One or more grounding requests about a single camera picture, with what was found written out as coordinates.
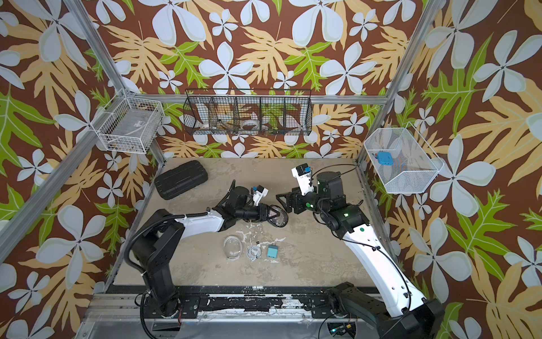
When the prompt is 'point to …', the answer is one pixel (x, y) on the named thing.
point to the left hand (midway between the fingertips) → (279, 212)
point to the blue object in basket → (385, 158)
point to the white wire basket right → (415, 164)
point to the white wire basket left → (128, 124)
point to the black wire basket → (248, 112)
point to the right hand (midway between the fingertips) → (284, 192)
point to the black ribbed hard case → (181, 179)
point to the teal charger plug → (272, 251)
